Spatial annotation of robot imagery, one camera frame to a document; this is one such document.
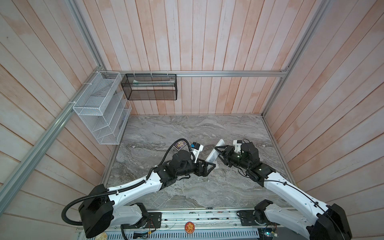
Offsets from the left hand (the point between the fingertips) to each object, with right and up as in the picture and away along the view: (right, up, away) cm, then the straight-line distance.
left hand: (209, 167), depth 72 cm
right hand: (+3, +8, +5) cm, 10 cm away
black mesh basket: (-38, +49, +32) cm, 69 cm away
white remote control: (+3, +6, +3) cm, 7 cm away
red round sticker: (-10, -29, -1) cm, 31 cm away
